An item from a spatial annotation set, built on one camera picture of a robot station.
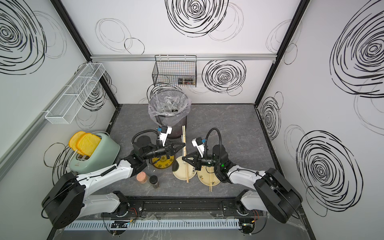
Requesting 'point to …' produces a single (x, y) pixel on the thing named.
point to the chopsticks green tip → (187, 173)
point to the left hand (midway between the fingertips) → (184, 146)
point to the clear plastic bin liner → (167, 105)
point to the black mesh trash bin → (176, 122)
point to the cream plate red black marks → (203, 175)
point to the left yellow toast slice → (73, 140)
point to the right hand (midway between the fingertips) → (184, 159)
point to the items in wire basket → (186, 81)
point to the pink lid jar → (142, 177)
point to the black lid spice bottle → (153, 180)
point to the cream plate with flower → (181, 173)
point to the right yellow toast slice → (87, 143)
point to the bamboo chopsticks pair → (211, 182)
